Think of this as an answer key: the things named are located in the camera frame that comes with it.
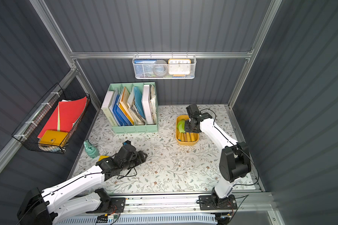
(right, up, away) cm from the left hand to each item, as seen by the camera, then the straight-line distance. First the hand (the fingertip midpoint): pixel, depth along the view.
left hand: (144, 156), depth 80 cm
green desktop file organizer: (-11, +29, +11) cm, 33 cm away
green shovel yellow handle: (+23, +17, +25) cm, 38 cm away
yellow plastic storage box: (+25, +8, +15) cm, 30 cm away
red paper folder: (-42, +24, -5) cm, 49 cm away
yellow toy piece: (-30, -4, +11) cm, 33 cm away
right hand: (+30, +16, +9) cm, 35 cm away
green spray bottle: (-34, +3, +5) cm, 35 cm away
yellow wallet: (-39, +13, -16) cm, 44 cm away
